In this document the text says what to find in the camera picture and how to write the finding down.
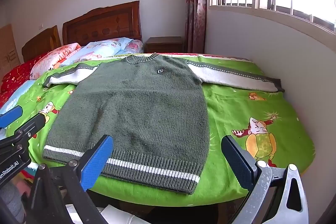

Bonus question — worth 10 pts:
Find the pink floral folded quilt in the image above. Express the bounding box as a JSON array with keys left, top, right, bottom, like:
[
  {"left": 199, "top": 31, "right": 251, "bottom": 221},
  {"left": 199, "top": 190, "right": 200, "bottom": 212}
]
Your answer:
[{"left": 29, "top": 42, "right": 82, "bottom": 81}]

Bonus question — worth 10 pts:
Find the green cartoon printed blanket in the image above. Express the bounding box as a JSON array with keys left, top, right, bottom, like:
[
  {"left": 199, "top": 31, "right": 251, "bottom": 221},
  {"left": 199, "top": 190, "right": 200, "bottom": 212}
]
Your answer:
[{"left": 0, "top": 55, "right": 315, "bottom": 207}]

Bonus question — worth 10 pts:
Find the green knit sweater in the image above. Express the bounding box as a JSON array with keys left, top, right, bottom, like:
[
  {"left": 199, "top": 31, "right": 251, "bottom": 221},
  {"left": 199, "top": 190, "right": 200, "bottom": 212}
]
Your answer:
[{"left": 42, "top": 53, "right": 285, "bottom": 195}]

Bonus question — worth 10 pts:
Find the large carved wooden headboard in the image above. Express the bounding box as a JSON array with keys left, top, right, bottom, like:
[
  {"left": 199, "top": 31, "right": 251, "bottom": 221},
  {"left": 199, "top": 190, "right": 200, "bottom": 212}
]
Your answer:
[{"left": 62, "top": 0, "right": 143, "bottom": 47}]

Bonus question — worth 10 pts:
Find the small wooden headboard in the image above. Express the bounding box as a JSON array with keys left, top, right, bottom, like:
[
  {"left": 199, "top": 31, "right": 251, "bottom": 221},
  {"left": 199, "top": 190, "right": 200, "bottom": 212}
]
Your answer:
[{"left": 21, "top": 25, "right": 62, "bottom": 62}]

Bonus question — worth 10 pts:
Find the red floral curtain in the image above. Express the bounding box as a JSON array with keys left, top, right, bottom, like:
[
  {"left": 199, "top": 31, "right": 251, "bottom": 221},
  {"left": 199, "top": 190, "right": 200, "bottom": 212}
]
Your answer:
[{"left": 185, "top": 0, "right": 208, "bottom": 54}]

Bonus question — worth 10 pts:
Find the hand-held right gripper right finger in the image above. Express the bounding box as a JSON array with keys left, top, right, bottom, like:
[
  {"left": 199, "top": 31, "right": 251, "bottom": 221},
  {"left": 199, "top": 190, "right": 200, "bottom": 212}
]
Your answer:
[{"left": 221, "top": 134, "right": 310, "bottom": 224}]

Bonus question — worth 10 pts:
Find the white object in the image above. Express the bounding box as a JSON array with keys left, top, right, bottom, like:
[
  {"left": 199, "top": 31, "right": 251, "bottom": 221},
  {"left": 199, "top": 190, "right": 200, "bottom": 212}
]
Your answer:
[{"left": 66, "top": 203, "right": 147, "bottom": 224}]

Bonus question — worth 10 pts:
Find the light blue sheet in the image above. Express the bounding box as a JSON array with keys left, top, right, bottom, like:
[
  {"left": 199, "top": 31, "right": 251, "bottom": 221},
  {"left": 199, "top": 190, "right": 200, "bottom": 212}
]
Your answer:
[{"left": 0, "top": 80, "right": 34, "bottom": 111}]

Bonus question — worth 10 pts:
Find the wooden nightstand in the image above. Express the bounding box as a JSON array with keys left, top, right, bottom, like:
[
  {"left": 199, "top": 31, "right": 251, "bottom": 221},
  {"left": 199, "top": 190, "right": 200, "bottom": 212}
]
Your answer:
[{"left": 145, "top": 36, "right": 184, "bottom": 54}]

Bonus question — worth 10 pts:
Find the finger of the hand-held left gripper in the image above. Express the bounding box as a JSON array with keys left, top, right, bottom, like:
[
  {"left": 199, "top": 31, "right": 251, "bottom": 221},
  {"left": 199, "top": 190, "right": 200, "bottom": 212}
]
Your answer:
[
  {"left": 0, "top": 105, "right": 24, "bottom": 132},
  {"left": 8, "top": 113, "right": 52, "bottom": 147}
]

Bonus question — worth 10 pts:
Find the light blue floral pillow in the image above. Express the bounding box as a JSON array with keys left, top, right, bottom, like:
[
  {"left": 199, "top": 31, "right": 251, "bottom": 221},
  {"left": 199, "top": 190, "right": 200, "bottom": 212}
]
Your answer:
[{"left": 62, "top": 38, "right": 133, "bottom": 67}]

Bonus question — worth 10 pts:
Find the light wooden panel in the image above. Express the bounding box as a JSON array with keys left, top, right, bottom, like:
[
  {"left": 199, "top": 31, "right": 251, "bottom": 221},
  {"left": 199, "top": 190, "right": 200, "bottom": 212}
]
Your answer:
[{"left": 0, "top": 24, "right": 21, "bottom": 77}]

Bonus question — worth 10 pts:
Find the red bed sheet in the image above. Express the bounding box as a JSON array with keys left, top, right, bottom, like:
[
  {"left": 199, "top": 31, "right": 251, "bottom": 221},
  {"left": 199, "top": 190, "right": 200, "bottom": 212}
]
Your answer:
[{"left": 160, "top": 52, "right": 252, "bottom": 60}]

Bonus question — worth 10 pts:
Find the red patterned blanket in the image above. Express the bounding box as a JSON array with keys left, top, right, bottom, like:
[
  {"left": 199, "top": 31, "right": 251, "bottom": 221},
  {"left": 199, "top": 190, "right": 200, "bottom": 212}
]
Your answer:
[{"left": 0, "top": 52, "right": 50, "bottom": 94}]

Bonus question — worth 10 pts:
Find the grey cloth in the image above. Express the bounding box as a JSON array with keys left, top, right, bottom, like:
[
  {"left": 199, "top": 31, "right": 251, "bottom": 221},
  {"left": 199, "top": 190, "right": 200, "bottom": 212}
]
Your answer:
[{"left": 0, "top": 182, "right": 27, "bottom": 224}]

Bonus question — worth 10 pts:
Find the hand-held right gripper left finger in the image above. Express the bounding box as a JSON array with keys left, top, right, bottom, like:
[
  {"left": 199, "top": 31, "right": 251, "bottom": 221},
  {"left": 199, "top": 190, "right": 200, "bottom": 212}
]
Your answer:
[{"left": 26, "top": 134, "right": 115, "bottom": 224}]

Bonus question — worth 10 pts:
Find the pink floral pillow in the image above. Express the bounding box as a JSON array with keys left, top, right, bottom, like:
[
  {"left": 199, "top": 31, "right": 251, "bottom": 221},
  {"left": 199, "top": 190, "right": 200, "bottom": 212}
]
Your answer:
[{"left": 123, "top": 39, "right": 144, "bottom": 54}]

